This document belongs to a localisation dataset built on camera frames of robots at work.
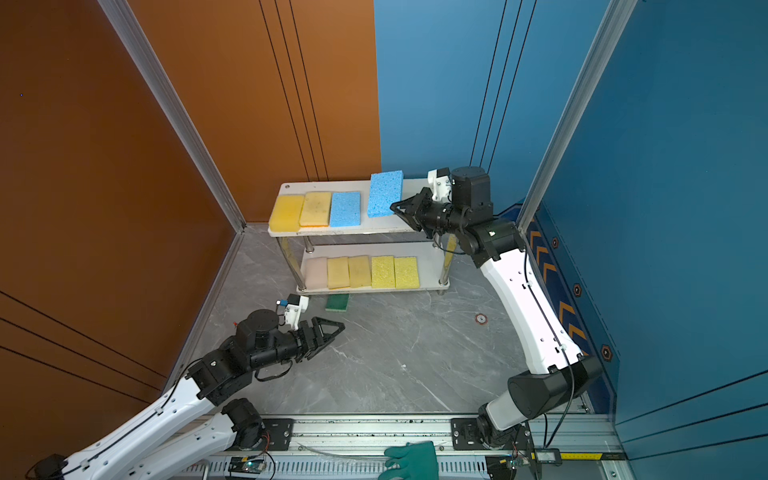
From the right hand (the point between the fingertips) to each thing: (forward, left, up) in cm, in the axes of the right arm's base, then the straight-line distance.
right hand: (387, 207), depth 64 cm
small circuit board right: (-42, -26, -45) cm, 67 cm away
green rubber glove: (-41, -6, -43) cm, 59 cm away
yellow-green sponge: (+8, +3, -36) cm, 37 cm away
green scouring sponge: (+1, +18, -40) cm, 44 cm away
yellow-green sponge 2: (+9, -5, -36) cm, 37 cm away
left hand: (-18, +11, -22) cm, 30 cm away
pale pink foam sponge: (+8, +24, -34) cm, 43 cm away
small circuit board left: (-41, +35, -45) cm, 70 cm away
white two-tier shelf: (+31, +20, -42) cm, 56 cm away
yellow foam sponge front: (+8, +17, -34) cm, 39 cm away
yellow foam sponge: (+9, +11, -35) cm, 38 cm away
